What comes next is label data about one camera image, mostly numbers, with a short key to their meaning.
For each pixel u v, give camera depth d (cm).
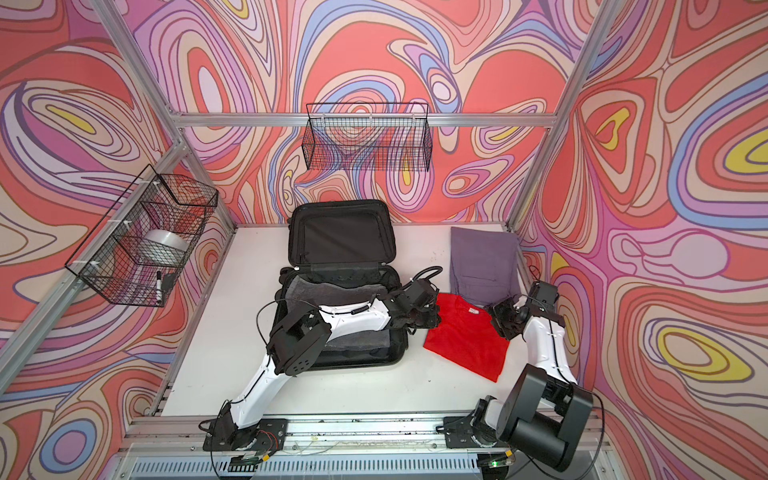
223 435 64
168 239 73
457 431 73
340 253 103
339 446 73
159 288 72
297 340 56
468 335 89
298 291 93
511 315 73
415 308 75
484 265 108
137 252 74
